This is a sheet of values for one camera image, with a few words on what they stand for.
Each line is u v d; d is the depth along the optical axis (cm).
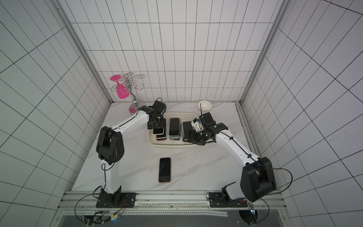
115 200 65
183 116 103
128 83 93
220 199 73
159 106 76
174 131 94
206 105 115
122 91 108
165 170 81
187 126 98
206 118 66
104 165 56
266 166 42
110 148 52
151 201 74
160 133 90
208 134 60
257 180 41
